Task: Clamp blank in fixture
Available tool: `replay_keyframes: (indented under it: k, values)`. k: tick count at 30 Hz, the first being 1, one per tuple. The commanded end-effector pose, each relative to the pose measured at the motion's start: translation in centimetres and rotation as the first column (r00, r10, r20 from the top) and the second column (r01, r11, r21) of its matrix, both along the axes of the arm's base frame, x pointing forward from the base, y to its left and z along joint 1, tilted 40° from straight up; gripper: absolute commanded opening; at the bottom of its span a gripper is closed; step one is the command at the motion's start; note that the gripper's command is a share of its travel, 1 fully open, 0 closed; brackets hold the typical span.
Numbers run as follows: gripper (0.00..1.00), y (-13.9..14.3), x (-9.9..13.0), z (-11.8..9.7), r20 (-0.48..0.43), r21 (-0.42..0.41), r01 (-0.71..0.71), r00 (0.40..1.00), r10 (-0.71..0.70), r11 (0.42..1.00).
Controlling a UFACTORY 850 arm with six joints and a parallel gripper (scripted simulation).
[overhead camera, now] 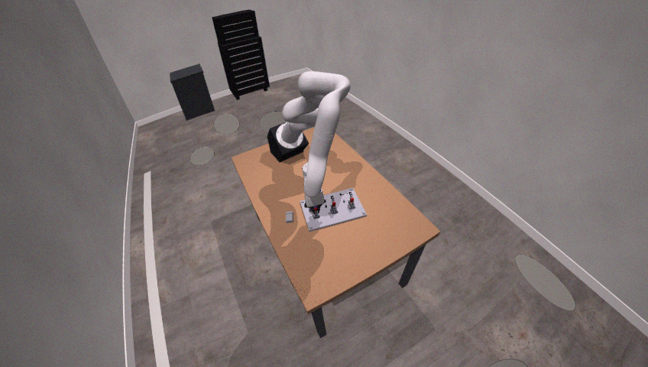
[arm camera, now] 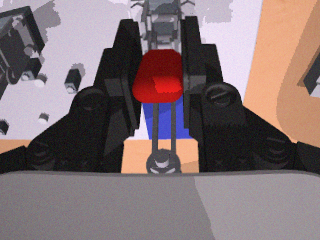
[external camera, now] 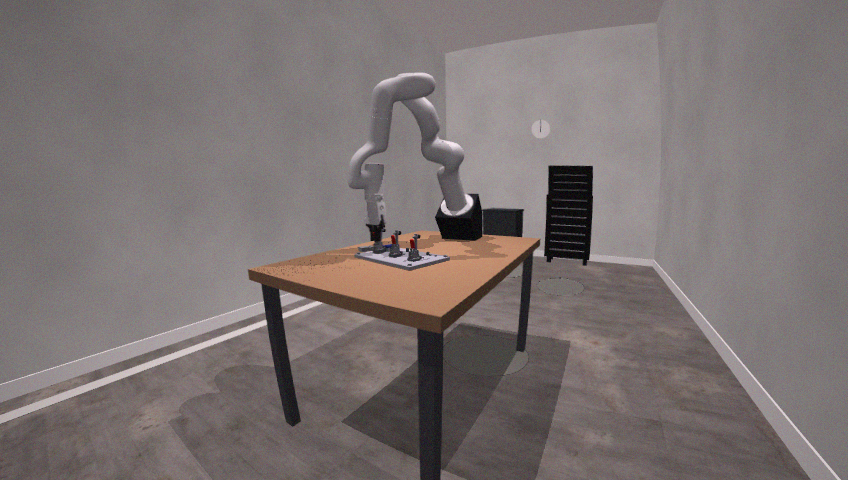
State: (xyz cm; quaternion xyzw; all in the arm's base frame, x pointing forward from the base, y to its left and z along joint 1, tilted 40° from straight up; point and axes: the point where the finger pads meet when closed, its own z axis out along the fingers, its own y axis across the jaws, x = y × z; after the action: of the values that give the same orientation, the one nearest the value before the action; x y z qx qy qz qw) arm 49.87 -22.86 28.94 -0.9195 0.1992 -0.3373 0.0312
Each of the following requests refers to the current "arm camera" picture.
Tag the blue block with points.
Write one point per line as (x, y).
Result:
(164, 130)

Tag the pale grey flat plate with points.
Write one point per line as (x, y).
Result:
(75, 33)

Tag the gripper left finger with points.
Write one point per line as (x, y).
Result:
(100, 119)

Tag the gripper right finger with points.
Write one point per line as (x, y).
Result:
(234, 137)

